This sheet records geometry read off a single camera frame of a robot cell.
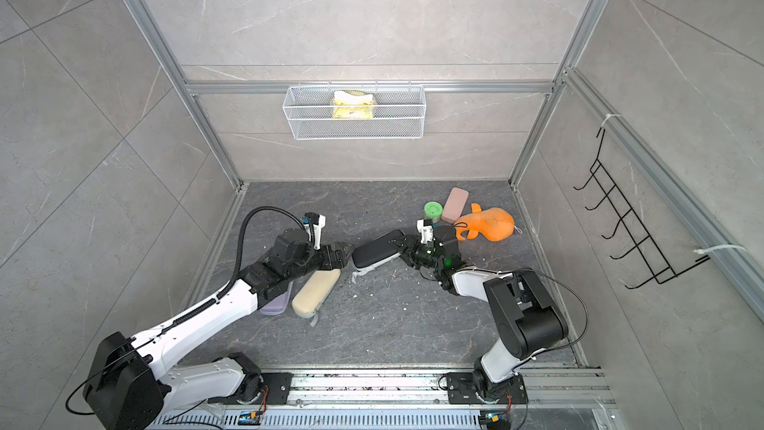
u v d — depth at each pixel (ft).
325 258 2.28
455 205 3.63
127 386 1.26
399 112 3.29
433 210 3.42
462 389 2.39
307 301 2.79
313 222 2.30
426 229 2.80
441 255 2.36
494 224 3.22
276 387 2.40
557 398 2.42
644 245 2.08
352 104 2.88
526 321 1.52
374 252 2.86
